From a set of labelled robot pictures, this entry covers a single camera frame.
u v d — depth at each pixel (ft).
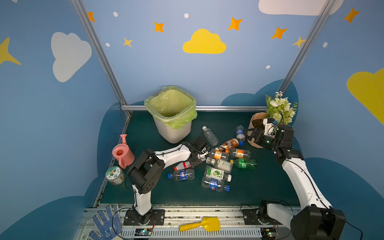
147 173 1.57
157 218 2.41
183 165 2.91
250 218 2.44
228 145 3.22
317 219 1.27
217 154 3.04
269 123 2.34
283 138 1.95
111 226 2.25
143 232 2.34
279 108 2.64
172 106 3.44
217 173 2.83
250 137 2.31
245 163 2.91
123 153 2.77
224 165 2.88
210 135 3.42
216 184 2.63
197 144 2.41
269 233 2.35
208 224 2.40
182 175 2.76
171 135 3.21
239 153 3.05
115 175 2.58
